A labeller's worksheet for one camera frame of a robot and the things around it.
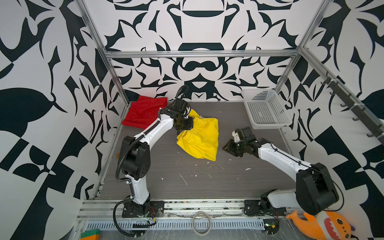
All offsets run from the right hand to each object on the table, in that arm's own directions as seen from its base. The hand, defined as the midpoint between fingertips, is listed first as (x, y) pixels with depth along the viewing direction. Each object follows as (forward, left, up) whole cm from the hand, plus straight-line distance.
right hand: (224, 147), depth 86 cm
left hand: (+12, +18, +7) cm, 23 cm away
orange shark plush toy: (-36, -38, -1) cm, 53 cm away
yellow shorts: (+5, +12, 0) cm, 13 cm away
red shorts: (+30, +53, -3) cm, 61 cm away
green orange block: (-38, +64, -6) cm, 75 cm away
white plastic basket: (+36, -37, -9) cm, 53 cm away
